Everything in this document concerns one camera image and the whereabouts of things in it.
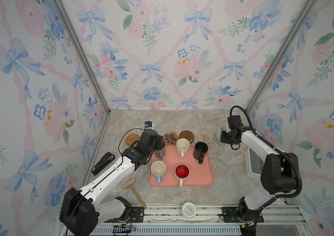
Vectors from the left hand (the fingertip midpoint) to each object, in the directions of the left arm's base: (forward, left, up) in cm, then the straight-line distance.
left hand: (159, 136), depth 80 cm
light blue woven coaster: (+12, -37, -19) cm, 43 cm away
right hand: (+7, -41, -11) cm, 43 cm away
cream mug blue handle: (-12, +1, -12) cm, 18 cm away
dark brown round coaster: (+16, -18, -21) cm, 32 cm away
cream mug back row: (+3, -14, -13) cm, 19 cm away
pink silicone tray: (-14, -24, -19) cm, 33 cm away
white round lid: (-33, -15, -14) cm, 39 cm away
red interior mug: (-13, -13, -18) cm, 25 cm away
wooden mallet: (-18, +16, -19) cm, 31 cm away
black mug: (+2, -25, -17) cm, 31 cm away
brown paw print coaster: (+12, -6, -20) cm, 24 cm away
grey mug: (-5, 0, -11) cm, 12 cm away
